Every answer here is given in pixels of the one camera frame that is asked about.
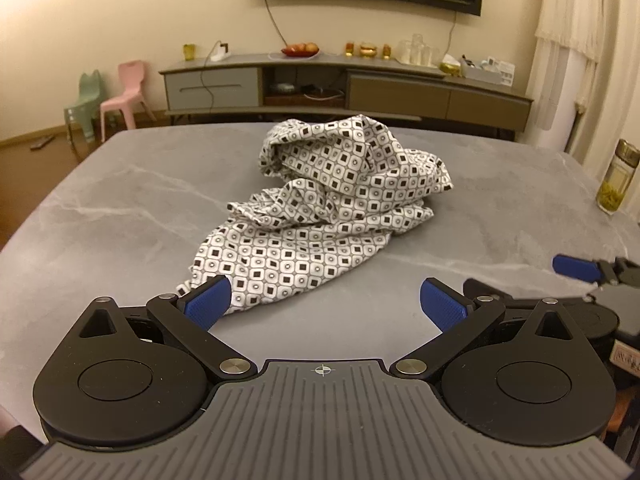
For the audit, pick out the white curtain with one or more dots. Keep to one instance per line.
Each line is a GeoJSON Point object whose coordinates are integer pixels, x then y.
{"type": "Point", "coordinates": [570, 20]}

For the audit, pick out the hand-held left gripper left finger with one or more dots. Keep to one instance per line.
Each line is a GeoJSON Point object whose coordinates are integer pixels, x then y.
{"type": "Point", "coordinates": [207, 302]}

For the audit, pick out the yellow cup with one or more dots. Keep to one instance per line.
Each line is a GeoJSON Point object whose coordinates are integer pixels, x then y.
{"type": "Point", "coordinates": [189, 53]}

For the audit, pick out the long grey tv cabinet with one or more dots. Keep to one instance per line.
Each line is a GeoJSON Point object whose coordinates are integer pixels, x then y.
{"type": "Point", "coordinates": [395, 92]}

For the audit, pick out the black white patterned shirt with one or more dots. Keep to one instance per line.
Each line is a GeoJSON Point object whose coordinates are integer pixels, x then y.
{"type": "Point", "coordinates": [310, 240]}

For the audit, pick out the remote control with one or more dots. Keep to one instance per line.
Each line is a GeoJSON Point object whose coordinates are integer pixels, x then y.
{"type": "Point", "coordinates": [42, 142]}

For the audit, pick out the gold tissue box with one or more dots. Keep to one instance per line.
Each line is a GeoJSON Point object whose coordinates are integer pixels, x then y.
{"type": "Point", "coordinates": [451, 67]}

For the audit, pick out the white organiser box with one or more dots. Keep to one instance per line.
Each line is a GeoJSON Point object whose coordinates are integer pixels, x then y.
{"type": "Point", "coordinates": [487, 72]}

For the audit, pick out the glass tea bottle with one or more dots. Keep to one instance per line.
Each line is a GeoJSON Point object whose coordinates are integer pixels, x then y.
{"type": "Point", "coordinates": [616, 185]}

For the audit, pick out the white charger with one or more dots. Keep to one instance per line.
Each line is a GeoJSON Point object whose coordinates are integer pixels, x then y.
{"type": "Point", "coordinates": [219, 54]}

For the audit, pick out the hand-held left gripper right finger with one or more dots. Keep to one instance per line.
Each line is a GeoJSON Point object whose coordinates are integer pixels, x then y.
{"type": "Point", "coordinates": [442, 306]}

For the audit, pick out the red fruit plate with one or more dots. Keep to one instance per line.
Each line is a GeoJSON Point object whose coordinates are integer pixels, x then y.
{"type": "Point", "coordinates": [300, 50]}

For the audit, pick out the gold bowl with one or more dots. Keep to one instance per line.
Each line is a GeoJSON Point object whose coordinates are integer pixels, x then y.
{"type": "Point", "coordinates": [368, 51]}

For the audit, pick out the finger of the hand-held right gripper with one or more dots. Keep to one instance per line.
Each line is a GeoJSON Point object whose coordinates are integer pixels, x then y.
{"type": "Point", "coordinates": [575, 267]}
{"type": "Point", "coordinates": [475, 288]}

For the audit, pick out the green plastic chair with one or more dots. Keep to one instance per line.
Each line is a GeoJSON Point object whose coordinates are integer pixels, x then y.
{"type": "Point", "coordinates": [90, 92]}

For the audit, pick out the orange glass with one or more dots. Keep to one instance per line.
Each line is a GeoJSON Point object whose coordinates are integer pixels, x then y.
{"type": "Point", "coordinates": [387, 51]}
{"type": "Point", "coordinates": [349, 50]}

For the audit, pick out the clear drinking glasses set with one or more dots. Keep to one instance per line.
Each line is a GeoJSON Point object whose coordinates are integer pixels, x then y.
{"type": "Point", "coordinates": [417, 51]}

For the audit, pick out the pink plastic chair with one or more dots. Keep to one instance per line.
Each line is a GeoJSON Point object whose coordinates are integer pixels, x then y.
{"type": "Point", "coordinates": [131, 85]}

